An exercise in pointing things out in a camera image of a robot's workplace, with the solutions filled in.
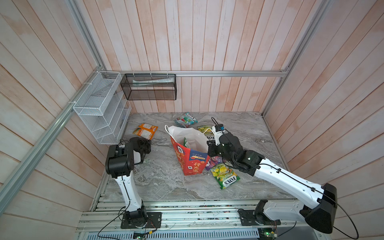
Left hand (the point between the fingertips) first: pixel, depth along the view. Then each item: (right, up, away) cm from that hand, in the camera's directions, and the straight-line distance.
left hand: (152, 139), depth 104 cm
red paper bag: (+27, -4, -11) cm, 30 cm away
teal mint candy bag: (+23, +14, +10) cm, 29 cm away
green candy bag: (+24, -2, -16) cm, 29 cm away
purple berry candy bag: (+42, -13, -13) cm, 45 cm away
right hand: (+35, 0, -30) cm, 46 cm away
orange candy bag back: (-6, +6, +4) cm, 9 cm away
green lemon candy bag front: (+46, -20, -19) cm, 54 cm away
